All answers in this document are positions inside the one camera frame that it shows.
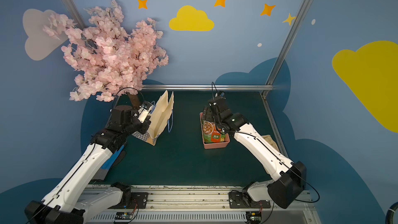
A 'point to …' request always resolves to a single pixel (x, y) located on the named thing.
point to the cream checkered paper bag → (159, 115)
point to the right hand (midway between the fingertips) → (212, 110)
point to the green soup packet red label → (210, 134)
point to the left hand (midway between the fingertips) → (147, 114)
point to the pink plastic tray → (213, 145)
